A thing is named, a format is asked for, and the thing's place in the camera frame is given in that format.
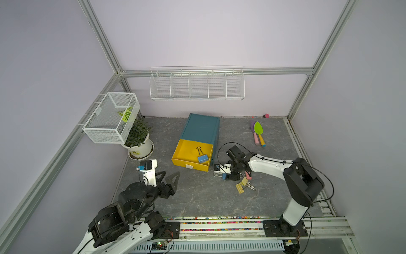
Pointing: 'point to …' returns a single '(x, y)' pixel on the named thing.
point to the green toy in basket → (126, 114)
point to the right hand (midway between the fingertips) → (227, 170)
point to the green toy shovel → (258, 129)
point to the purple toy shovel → (255, 136)
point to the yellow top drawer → (186, 154)
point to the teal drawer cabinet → (204, 129)
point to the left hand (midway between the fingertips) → (173, 174)
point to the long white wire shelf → (196, 83)
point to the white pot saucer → (144, 158)
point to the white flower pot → (141, 150)
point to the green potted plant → (140, 130)
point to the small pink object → (266, 115)
